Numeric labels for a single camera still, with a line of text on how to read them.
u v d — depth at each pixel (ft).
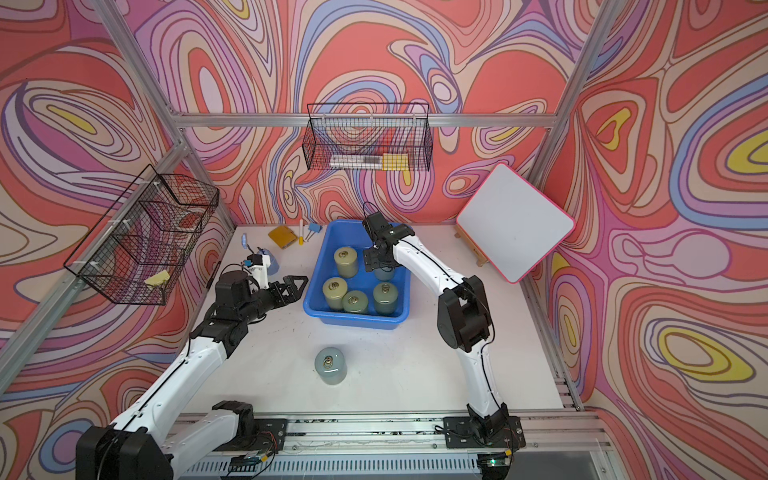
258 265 2.36
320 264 3.06
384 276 3.39
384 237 2.21
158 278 2.35
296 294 2.36
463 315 1.76
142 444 1.27
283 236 3.80
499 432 2.22
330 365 2.51
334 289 2.97
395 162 2.70
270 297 2.31
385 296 2.97
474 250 3.46
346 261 3.25
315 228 3.90
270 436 2.36
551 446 2.37
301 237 3.77
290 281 2.36
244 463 2.35
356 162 2.70
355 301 2.90
